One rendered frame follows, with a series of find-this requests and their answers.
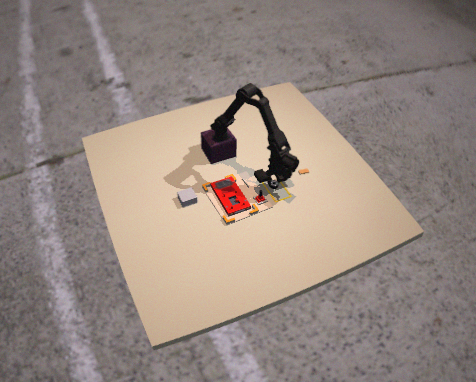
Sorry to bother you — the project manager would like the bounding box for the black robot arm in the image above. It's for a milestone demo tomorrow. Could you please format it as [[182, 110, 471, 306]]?
[[210, 83, 299, 182]]

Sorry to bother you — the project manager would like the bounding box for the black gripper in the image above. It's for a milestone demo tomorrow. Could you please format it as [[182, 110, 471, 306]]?
[[254, 158, 282, 186]]

